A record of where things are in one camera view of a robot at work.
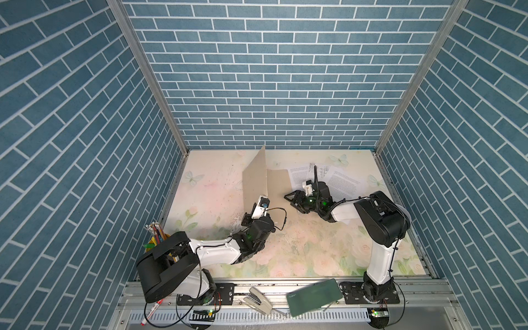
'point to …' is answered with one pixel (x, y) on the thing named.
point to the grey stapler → (258, 300)
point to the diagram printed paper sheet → (323, 172)
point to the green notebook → (313, 297)
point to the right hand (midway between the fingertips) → (285, 198)
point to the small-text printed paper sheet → (298, 176)
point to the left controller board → (202, 320)
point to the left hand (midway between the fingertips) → (256, 205)
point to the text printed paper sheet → (343, 185)
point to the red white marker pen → (152, 311)
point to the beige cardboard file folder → (273, 184)
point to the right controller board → (379, 317)
